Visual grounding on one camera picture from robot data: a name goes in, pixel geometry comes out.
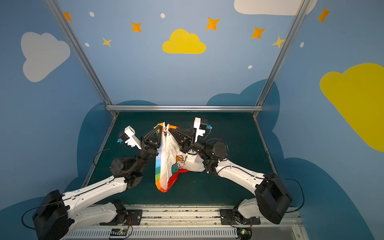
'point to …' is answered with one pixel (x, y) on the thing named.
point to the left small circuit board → (118, 232)
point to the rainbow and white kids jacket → (170, 158)
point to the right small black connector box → (244, 233)
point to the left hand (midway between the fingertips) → (158, 125)
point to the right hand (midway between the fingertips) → (172, 129)
